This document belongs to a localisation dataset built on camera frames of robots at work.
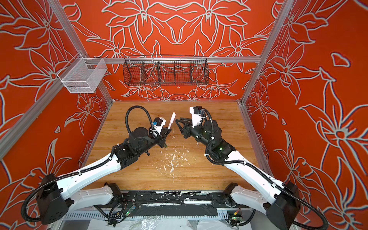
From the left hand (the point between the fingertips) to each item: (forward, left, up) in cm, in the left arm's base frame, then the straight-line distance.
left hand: (169, 127), depth 72 cm
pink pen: (0, -1, +3) cm, 3 cm away
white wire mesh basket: (+34, +61, +6) cm, 70 cm away
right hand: (-1, -3, +7) cm, 8 cm away
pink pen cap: (+1, -2, +6) cm, 7 cm away
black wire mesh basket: (+48, +9, +3) cm, 48 cm away
